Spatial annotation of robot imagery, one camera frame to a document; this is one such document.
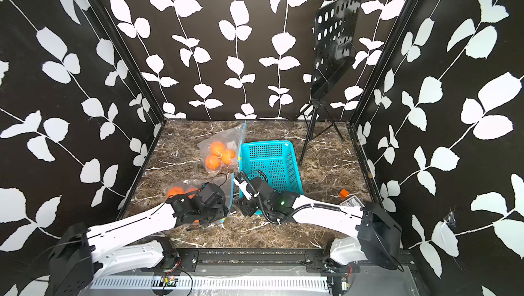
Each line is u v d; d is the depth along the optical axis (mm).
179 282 701
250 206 677
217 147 989
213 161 929
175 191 863
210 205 638
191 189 875
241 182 670
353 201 881
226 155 930
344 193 913
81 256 394
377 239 414
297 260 749
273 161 954
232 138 1015
